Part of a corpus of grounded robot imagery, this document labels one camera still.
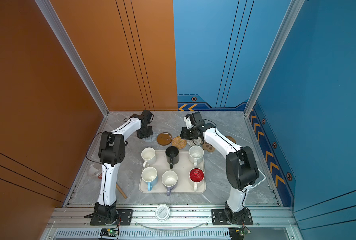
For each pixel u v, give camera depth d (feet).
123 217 2.42
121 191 2.68
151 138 3.34
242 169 1.57
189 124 2.71
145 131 3.01
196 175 2.79
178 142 3.35
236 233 2.32
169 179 2.78
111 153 2.01
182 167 2.93
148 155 3.02
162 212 2.29
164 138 3.37
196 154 3.08
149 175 2.85
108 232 2.33
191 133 2.49
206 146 3.28
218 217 2.38
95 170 2.91
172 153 2.96
